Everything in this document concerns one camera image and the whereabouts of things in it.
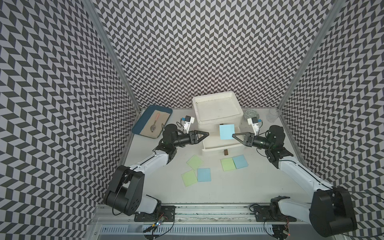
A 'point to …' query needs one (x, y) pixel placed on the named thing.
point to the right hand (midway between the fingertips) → (233, 138)
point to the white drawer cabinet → (211, 110)
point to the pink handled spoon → (153, 127)
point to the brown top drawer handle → (221, 124)
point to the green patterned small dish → (251, 113)
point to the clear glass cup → (273, 114)
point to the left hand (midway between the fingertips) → (207, 136)
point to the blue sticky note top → (240, 161)
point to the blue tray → (138, 127)
